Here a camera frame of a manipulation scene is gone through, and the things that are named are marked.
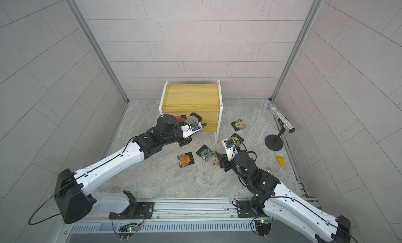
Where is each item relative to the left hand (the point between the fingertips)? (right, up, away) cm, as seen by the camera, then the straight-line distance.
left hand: (198, 128), depth 75 cm
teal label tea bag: (+3, -16, +15) cm, 22 cm away
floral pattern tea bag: (+25, -1, +27) cm, 37 cm away
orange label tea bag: (-9, -19, +12) cm, 25 cm away
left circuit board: (-29, -42, -9) cm, 52 cm away
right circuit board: (+29, -41, -8) cm, 51 cm away
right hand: (+11, -11, -1) cm, 15 cm away
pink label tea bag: (+9, -20, +12) cm, 25 cm away
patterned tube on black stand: (+45, -10, +18) cm, 50 cm away
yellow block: (+45, -19, +11) cm, 50 cm away
